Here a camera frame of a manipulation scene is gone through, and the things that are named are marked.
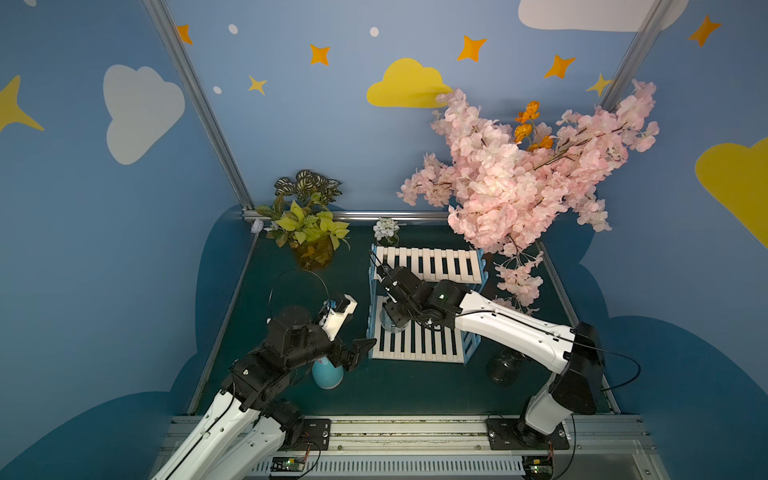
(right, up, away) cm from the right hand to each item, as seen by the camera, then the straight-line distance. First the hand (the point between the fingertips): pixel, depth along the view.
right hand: (398, 298), depth 79 cm
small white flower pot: (-3, +20, +25) cm, 32 cm away
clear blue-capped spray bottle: (-3, -10, +13) cm, 17 cm away
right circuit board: (+34, -41, -7) cm, 53 cm away
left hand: (-9, -4, -11) cm, 15 cm away
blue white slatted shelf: (+7, -15, +9) cm, 19 cm away
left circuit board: (-28, -39, -7) cm, 49 cm away
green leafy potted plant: (-29, +22, +11) cm, 38 cm away
